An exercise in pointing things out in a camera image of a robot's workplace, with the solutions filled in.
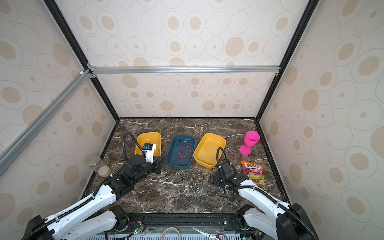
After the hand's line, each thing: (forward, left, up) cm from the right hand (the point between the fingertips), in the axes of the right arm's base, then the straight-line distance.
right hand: (217, 179), depth 86 cm
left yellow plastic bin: (+30, +41, 0) cm, 51 cm away
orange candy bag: (+4, -22, +1) cm, 23 cm away
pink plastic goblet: (+21, -22, +11) cm, 33 cm away
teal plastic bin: (+25, +26, -1) cm, 36 cm away
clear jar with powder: (+6, +69, +2) cm, 69 cm away
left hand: (+4, +26, +19) cm, 32 cm away
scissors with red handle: (-27, +1, -2) cm, 27 cm away
